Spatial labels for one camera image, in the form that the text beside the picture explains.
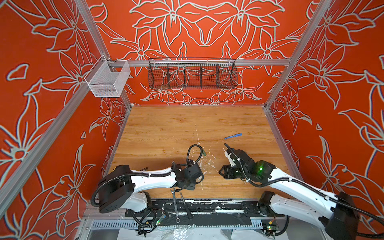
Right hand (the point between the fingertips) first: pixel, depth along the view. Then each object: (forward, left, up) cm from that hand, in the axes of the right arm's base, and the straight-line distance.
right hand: (220, 172), depth 77 cm
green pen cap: (+15, +7, -8) cm, 18 cm away
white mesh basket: (+53, +68, +24) cm, 89 cm away
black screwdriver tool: (-15, +18, -7) cm, 25 cm away
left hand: (-4, +14, -7) cm, 17 cm away
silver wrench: (-20, +22, -7) cm, 31 cm away
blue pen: (+28, -17, -8) cm, 34 cm away
